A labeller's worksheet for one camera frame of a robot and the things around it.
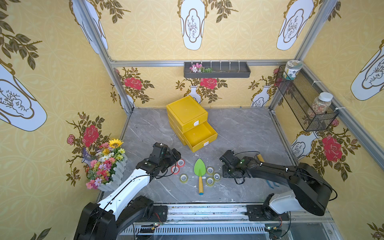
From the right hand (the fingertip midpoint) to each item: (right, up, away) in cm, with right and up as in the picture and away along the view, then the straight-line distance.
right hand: (226, 170), depth 89 cm
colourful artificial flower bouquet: (-66, +8, -16) cm, 68 cm away
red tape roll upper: (-28, +4, +3) cm, 28 cm away
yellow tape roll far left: (-25, -3, -4) cm, 26 cm away
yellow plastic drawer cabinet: (-23, +31, -3) cm, 39 cm away
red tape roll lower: (-30, +1, +1) cm, 30 cm away
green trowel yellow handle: (-16, +1, -1) cm, 16 cm away
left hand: (-33, +9, -4) cm, 34 cm away
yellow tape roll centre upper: (-10, 0, -1) cm, 10 cm away
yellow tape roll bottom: (-11, -4, -6) cm, 13 cm away
